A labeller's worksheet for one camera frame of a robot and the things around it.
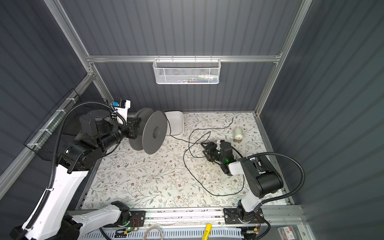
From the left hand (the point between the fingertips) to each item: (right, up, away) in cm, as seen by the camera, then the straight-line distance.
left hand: (139, 118), depth 60 cm
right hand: (+28, -16, +29) cm, 43 cm away
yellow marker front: (+29, -52, +8) cm, 60 cm away
